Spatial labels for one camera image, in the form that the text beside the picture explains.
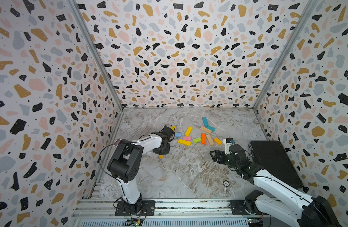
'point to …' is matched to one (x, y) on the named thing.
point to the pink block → (187, 138)
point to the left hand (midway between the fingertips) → (164, 150)
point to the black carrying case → (272, 157)
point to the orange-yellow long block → (160, 156)
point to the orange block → (204, 138)
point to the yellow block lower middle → (184, 142)
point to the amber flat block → (218, 141)
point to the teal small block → (212, 128)
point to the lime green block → (196, 140)
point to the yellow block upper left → (172, 127)
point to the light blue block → (178, 135)
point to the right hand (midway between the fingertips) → (214, 153)
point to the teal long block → (205, 121)
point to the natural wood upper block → (205, 129)
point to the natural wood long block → (210, 139)
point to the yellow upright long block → (188, 131)
